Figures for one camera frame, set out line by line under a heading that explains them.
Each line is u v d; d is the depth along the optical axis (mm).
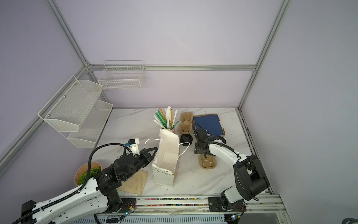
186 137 969
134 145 649
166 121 956
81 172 760
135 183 803
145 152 616
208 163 898
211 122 1069
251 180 436
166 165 903
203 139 663
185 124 1041
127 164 511
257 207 739
